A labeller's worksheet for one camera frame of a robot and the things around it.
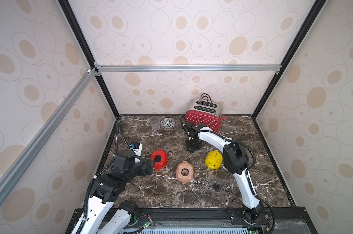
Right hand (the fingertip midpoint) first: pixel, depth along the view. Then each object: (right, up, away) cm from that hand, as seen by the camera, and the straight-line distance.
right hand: (195, 148), depth 99 cm
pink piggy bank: (-8, -13, -12) cm, 20 cm away
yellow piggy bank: (+9, -5, -14) cm, 18 cm away
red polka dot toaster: (+6, +25, 0) cm, 26 cm away
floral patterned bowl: (-20, +17, +14) cm, 30 cm away
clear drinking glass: (-30, +18, +13) cm, 37 cm away
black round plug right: (+10, -20, -16) cm, 27 cm away
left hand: (-24, -2, -29) cm, 38 cm away
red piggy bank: (-23, -4, -14) cm, 27 cm away
